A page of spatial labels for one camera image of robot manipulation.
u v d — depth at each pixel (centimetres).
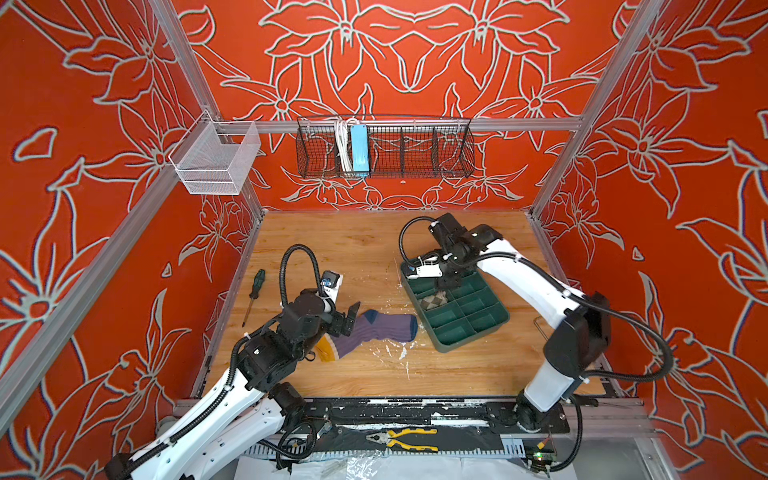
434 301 88
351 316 64
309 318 50
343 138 88
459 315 86
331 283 59
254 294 95
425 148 98
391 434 70
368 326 88
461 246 57
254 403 48
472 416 74
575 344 43
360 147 90
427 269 71
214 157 93
